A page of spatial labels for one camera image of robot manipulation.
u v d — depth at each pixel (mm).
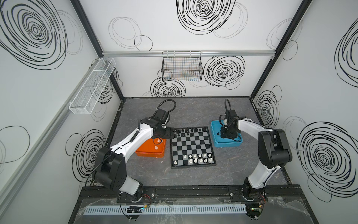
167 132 764
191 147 908
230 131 810
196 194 754
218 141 914
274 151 482
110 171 421
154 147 889
